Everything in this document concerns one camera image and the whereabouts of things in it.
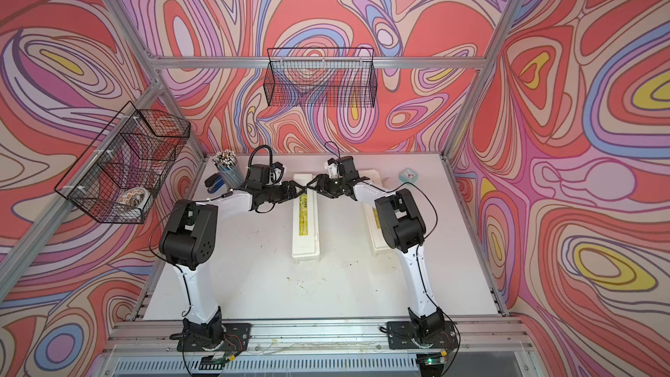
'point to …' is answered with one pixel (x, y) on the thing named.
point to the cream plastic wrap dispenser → (305, 222)
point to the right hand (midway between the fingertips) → (312, 194)
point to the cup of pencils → (227, 162)
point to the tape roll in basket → (133, 197)
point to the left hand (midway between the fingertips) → (302, 192)
